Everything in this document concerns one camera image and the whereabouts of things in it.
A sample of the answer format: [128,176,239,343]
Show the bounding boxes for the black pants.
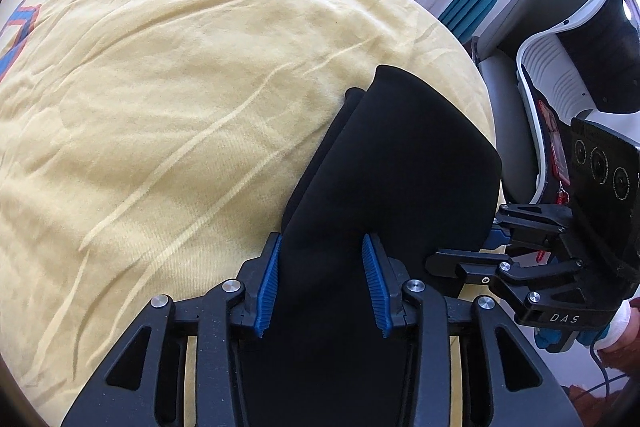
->
[239,65,501,426]

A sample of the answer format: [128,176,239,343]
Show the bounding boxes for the person's right hand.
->
[596,298,639,352]

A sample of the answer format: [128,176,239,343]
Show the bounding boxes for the grey white office chair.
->
[470,0,639,204]

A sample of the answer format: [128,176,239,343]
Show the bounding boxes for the yellow printed bed cover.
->
[1,0,495,426]

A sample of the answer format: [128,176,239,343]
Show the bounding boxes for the red lanyard card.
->
[537,100,570,206]

